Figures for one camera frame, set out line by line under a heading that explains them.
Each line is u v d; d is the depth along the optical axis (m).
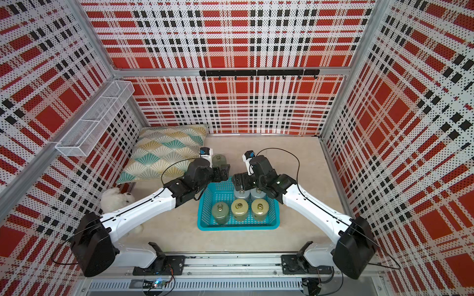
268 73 0.89
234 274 0.74
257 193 0.86
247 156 0.69
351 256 0.39
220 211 0.80
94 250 0.40
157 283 0.69
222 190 0.86
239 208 0.80
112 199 0.71
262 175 0.58
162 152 0.93
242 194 0.86
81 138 0.69
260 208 0.80
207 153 0.70
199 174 0.59
